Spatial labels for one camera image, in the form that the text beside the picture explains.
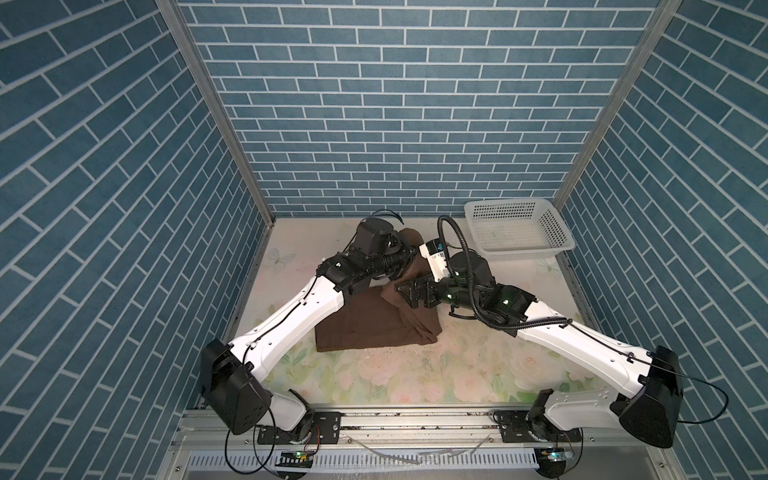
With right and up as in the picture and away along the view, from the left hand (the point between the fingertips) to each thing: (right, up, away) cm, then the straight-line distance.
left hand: (426, 247), depth 72 cm
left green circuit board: (-30, -52, 0) cm, 60 cm away
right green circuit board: (+30, -51, -1) cm, 60 cm away
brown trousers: (-14, -22, +19) cm, 32 cm away
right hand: (-5, -8, -1) cm, 9 cm away
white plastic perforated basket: (+41, +6, +47) cm, 63 cm away
